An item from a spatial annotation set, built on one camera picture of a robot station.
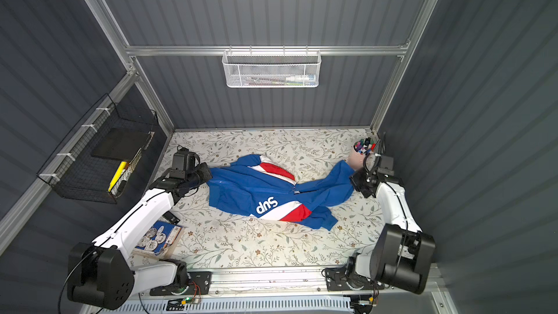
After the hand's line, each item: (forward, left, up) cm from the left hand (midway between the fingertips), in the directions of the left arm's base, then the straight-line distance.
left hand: (210, 170), depth 84 cm
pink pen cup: (+14, -63, -4) cm, 65 cm away
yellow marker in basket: (-5, +26, +10) cm, 29 cm away
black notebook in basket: (+3, +30, +12) cm, 32 cm away
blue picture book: (-22, +18, -13) cm, 31 cm away
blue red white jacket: (-1, -18, -10) cm, 20 cm away
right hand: (-2, -58, -4) cm, 58 cm away
